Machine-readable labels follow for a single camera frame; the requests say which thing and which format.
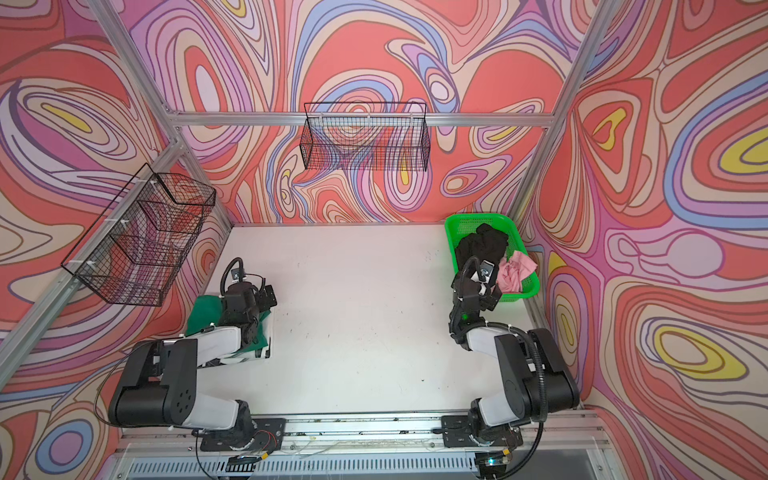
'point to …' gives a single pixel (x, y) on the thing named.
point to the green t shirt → (208, 311)
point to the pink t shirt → (512, 271)
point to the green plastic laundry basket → (458, 224)
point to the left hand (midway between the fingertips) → (258, 287)
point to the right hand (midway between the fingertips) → (483, 282)
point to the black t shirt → (487, 243)
